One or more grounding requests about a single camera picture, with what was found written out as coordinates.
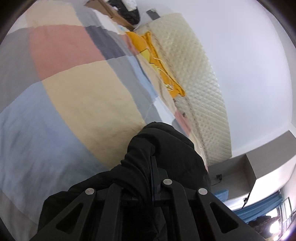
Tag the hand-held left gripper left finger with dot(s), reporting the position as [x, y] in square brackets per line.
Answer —
[115, 194]

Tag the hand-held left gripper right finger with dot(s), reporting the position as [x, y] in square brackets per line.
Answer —
[153, 180]

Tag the black puffer jacket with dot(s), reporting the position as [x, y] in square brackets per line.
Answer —
[166, 143]

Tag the blue towel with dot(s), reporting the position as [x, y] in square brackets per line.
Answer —
[219, 194]

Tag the checkered pastel duvet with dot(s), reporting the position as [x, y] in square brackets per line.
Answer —
[69, 104]

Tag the blue curtain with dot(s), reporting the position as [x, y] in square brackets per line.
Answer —
[259, 206]

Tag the cream quilted headboard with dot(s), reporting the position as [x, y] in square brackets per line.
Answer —
[196, 81]

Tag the brown patterned hanging garment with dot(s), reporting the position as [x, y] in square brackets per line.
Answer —
[263, 221]

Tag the white wardrobe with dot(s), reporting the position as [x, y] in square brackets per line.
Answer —
[272, 148]

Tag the yellow garment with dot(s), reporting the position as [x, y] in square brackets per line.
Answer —
[143, 46]

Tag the black bag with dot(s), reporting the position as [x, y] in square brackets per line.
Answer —
[131, 15]

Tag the black wall outlet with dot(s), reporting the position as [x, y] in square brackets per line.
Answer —
[219, 177]

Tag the black clothes rail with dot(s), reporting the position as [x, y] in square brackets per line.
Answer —
[246, 199]

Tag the grey wall socket panel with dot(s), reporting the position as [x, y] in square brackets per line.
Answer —
[153, 14]

